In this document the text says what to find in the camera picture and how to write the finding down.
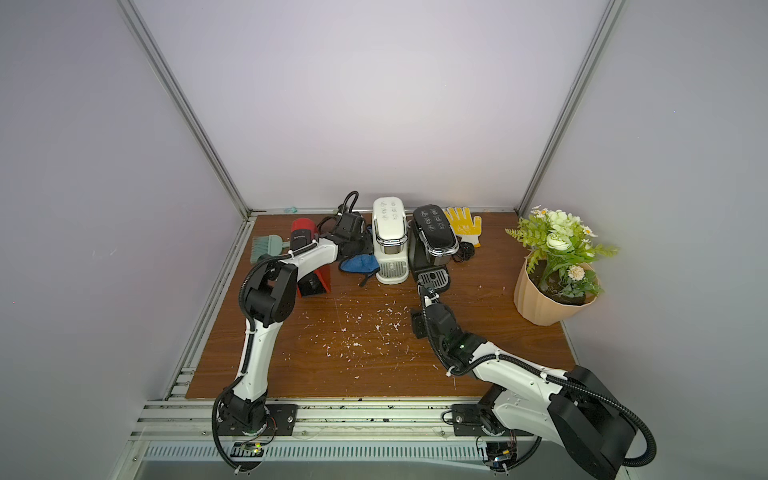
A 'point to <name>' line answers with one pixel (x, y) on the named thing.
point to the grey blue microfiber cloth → (360, 263)
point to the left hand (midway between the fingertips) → (377, 241)
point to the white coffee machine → (390, 239)
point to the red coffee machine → (303, 232)
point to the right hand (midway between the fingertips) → (418, 306)
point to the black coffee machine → (432, 243)
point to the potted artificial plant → (557, 278)
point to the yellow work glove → (464, 226)
